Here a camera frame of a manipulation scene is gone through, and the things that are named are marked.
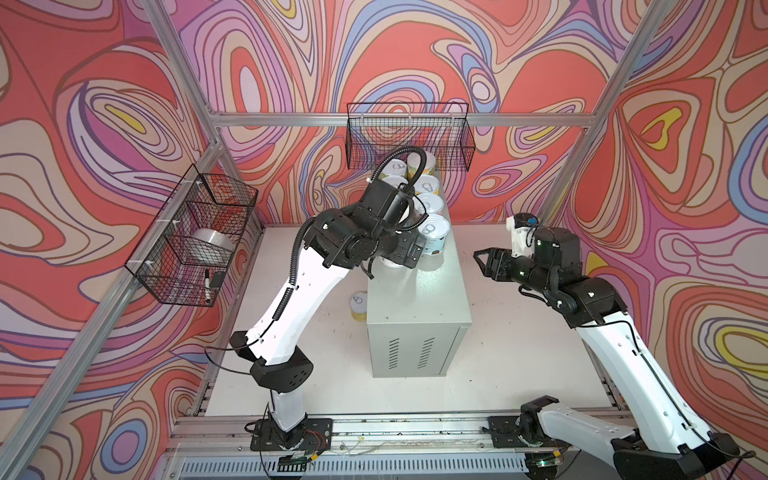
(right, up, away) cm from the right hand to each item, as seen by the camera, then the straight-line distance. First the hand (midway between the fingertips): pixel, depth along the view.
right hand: (486, 262), depth 70 cm
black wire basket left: (-72, +2, +2) cm, 72 cm away
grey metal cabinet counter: (-18, -10, -13) cm, 25 cm away
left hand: (-20, +6, -5) cm, 21 cm away
